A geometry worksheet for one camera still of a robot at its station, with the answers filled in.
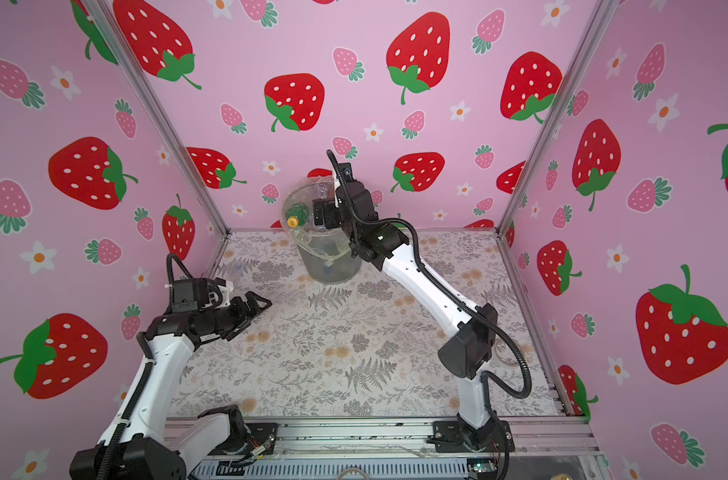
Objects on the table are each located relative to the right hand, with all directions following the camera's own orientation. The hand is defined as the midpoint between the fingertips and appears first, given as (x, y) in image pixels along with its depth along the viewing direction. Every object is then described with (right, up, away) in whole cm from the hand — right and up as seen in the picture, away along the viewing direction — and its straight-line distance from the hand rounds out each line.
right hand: (330, 196), depth 73 cm
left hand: (-20, -30, +6) cm, 36 cm away
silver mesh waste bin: (0, -19, +28) cm, 34 cm away
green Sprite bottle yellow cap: (-12, -3, +13) cm, 18 cm away
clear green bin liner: (-4, -12, +14) cm, 18 cm away
